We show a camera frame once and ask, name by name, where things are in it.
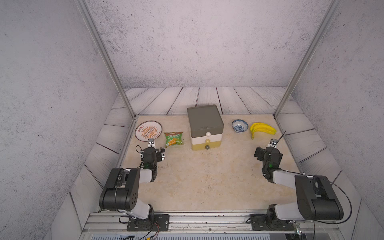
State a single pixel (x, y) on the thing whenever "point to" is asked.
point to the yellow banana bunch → (262, 127)
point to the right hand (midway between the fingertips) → (269, 148)
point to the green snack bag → (173, 138)
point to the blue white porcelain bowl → (239, 125)
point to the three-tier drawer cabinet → (206, 126)
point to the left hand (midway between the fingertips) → (155, 148)
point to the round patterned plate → (148, 130)
